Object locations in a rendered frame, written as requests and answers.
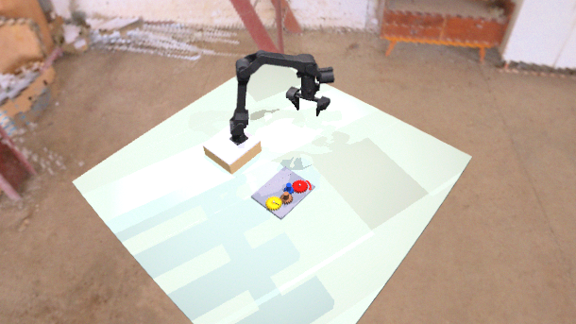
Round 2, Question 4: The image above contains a yellow gear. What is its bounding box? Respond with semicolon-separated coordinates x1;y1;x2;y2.
265;197;282;211

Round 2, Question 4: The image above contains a blue gear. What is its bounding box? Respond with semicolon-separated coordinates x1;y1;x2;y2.
284;183;294;194

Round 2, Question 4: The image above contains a brown gear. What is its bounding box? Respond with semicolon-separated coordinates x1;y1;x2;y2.
280;192;293;205

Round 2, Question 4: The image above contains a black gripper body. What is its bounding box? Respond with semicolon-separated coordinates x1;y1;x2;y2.
285;83;331;110

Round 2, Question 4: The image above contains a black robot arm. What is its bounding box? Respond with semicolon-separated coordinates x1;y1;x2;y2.
229;50;335;145

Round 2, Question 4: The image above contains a red gear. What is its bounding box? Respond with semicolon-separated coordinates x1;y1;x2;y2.
292;180;308;193

